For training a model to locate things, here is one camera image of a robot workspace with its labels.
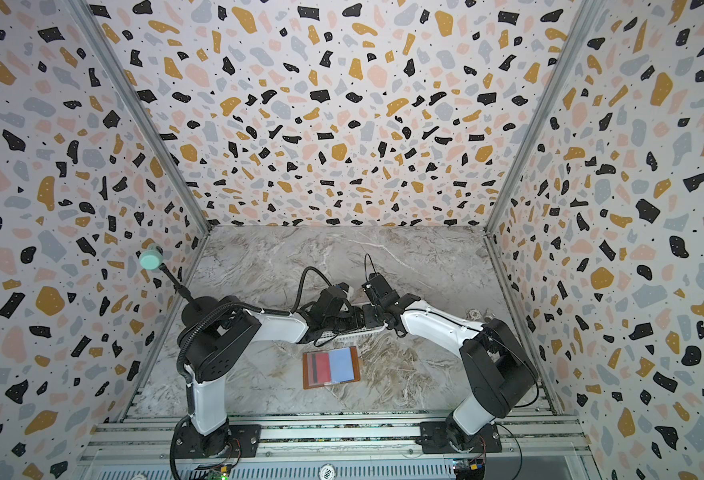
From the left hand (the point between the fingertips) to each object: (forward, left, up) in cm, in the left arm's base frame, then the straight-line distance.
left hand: (376, 316), depth 91 cm
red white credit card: (-14, +16, -4) cm, 22 cm away
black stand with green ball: (0, +51, +29) cm, 59 cm away
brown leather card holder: (-13, +7, -5) cm, 15 cm away
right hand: (+1, +1, +3) cm, 4 cm away
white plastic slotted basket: (-7, +13, +2) cm, 15 cm away
